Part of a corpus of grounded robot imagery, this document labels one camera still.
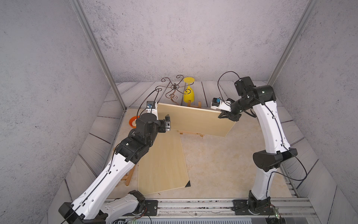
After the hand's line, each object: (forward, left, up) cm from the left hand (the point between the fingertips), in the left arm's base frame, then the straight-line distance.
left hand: (162, 115), depth 68 cm
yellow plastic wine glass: (+21, -14, -3) cm, 25 cm away
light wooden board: (-12, +2, -35) cm, 37 cm away
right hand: (+3, -30, -2) cm, 30 cm away
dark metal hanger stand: (+20, -3, -3) cm, 20 cm away
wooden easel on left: (-18, +22, -33) cm, 44 cm away
